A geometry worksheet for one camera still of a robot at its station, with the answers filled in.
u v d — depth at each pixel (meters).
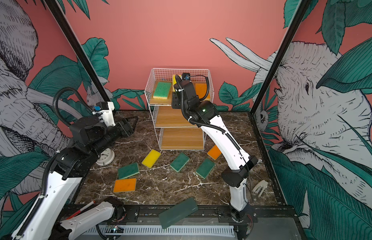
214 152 0.99
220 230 0.70
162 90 0.70
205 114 0.45
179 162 0.92
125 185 0.82
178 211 0.75
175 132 1.07
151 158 0.93
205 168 0.90
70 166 0.39
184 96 0.47
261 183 0.83
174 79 0.69
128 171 0.88
